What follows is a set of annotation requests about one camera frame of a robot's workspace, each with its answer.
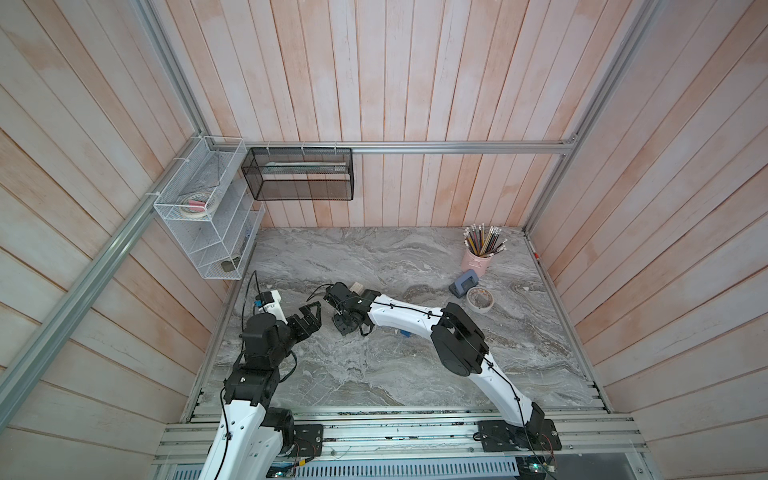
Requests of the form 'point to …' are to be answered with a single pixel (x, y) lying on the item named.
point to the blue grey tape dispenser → (465, 281)
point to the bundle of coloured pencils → (483, 244)
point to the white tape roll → (479, 299)
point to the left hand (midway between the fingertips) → (310, 313)
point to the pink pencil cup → (479, 264)
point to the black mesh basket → (300, 173)
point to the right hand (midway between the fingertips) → (343, 320)
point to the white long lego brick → (357, 288)
